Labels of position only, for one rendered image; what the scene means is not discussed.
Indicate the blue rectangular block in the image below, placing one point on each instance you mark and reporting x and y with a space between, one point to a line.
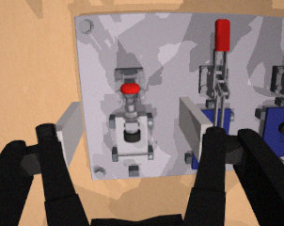
209 114

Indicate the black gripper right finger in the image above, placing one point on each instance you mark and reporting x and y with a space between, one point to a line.
261 175

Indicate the blue flat plate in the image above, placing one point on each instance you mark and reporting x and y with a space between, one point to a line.
274 116

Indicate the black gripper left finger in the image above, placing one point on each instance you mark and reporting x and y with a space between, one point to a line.
19 163

